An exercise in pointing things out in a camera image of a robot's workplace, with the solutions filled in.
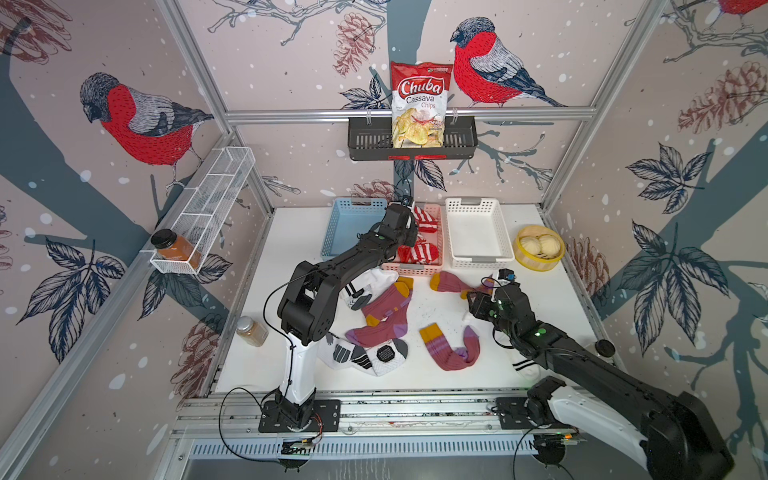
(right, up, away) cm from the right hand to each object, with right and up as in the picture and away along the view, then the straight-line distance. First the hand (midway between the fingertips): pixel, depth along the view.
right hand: (471, 292), depth 85 cm
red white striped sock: (-10, +21, +25) cm, 35 cm away
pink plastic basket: (-19, +6, +13) cm, 24 cm away
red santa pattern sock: (-14, +10, +17) cm, 24 cm away
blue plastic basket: (-41, +23, +33) cm, 57 cm away
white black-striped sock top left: (-32, 0, +11) cm, 34 cm away
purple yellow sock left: (-25, -8, +5) cm, 26 cm away
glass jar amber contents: (-62, -10, -6) cm, 63 cm away
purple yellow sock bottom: (-8, -17, -4) cm, 19 cm away
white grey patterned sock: (-27, -18, -4) cm, 33 cm away
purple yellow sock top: (-4, +1, +10) cm, 11 cm away
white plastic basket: (+10, +16, +25) cm, 31 cm away
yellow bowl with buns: (+27, +12, +15) cm, 34 cm away
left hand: (-16, +22, +9) cm, 28 cm away
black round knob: (+35, -14, -6) cm, 38 cm away
